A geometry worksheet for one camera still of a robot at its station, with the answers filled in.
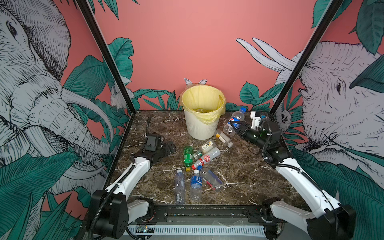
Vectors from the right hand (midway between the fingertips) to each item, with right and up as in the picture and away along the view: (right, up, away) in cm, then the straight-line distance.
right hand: (230, 122), depth 70 cm
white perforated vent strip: (-16, -52, 0) cm, 54 cm away
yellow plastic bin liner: (-10, +14, +34) cm, 39 cm away
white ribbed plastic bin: (-13, -2, +21) cm, 24 cm away
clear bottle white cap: (-26, -36, +14) cm, 46 cm away
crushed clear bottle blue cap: (-8, -34, +17) cm, 38 cm away
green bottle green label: (-21, -21, +18) cm, 35 cm away
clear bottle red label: (-6, -19, +20) cm, 28 cm away
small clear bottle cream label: (-9, -14, +23) cm, 28 cm away
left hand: (-32, -14, +16) cm, 38 cm away
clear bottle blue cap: (0, -3, +3) cm, 5 cm away
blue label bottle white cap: (-16, -36, +13) cm, 42 cm away
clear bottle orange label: (+4, -11, +31) cm, 33 cm away
